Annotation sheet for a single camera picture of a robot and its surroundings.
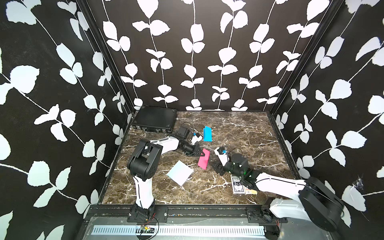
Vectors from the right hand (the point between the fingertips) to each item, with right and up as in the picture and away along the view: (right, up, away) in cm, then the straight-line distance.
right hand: (211, 158), depth 83 cm
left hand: (-3, +2, +6) cm, 7 cm away
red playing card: (+15, -10, -19) cm, 26 cm away
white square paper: (-18, -11, +6) cm, 22 cm away
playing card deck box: (+14, -15, -1) cm, 21 cm away
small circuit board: (-32, -32, -12) cm, 47 cm away
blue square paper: (0, +12, +24) cm, 27 cm away
